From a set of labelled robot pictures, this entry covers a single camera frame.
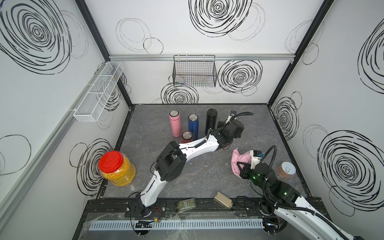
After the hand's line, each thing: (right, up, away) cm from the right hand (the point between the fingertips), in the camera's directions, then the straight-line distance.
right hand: (238, 165), depth 77 cm
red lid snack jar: (-60, +2, -9) cm, 60 cm away
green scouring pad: (-27, -18, -6) cm, 33 cm away
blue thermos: (-23, +20, +11) cm, 33 cm away
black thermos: (-13, +22, +13) cm, 29 cm away
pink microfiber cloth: (+3, +4, -2) cm, 6 cm away
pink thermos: (-35, +25, +8) cm, 44 cm away
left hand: (0, +21, +9) cm, 23 cm away
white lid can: (+28, -4, +3) cm, 28 cm away
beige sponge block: (-8, -16, -4) cm, 19 cm away
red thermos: (-27, +15, 0) cm, 31 cm away
